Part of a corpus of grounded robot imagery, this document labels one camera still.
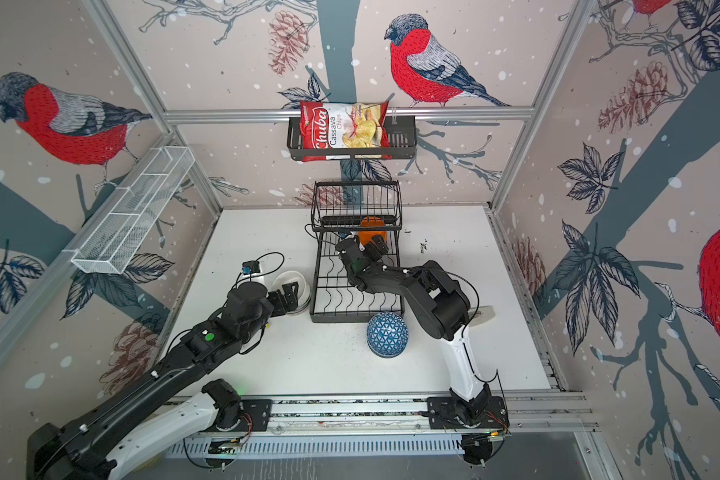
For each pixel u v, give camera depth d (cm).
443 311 54
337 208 95
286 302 70
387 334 83
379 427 73
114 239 72
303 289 84
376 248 90
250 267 67
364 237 85
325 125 88
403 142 93
